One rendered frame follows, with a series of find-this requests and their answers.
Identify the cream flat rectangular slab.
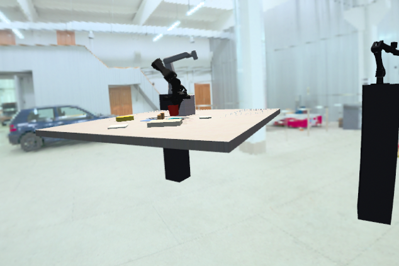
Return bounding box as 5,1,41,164
147,119,183,128

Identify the red cup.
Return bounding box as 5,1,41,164
167,105,179,116

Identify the yellow rectangular block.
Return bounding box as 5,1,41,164
116,116,134,122

